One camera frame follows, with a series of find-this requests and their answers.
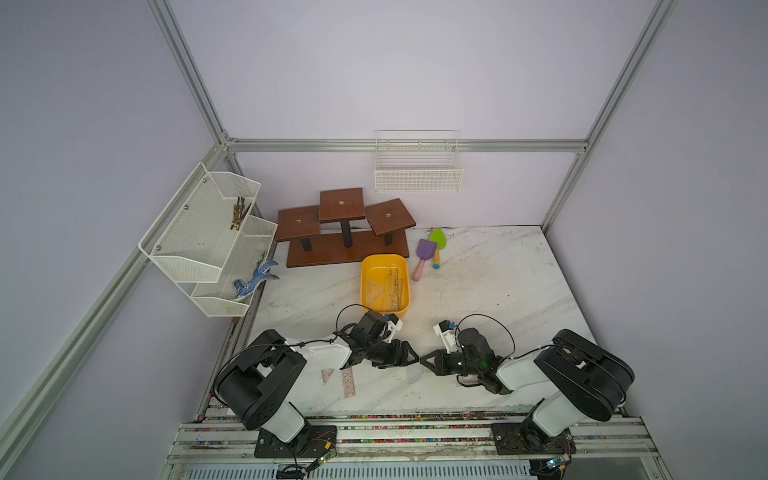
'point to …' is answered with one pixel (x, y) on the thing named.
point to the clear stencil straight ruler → (395, 289)
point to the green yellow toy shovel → (437, 236)
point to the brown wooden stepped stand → (342, 229)
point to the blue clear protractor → (414, 373)
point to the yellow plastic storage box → (385, 283)
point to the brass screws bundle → (239, 210)
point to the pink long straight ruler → (348, 382)
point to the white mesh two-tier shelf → (206, 240)
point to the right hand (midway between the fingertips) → (423, 364)
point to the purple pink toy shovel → (425, 249)
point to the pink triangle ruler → (326, 374)
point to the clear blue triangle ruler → (372, 291)
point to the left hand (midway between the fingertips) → (408, 364)
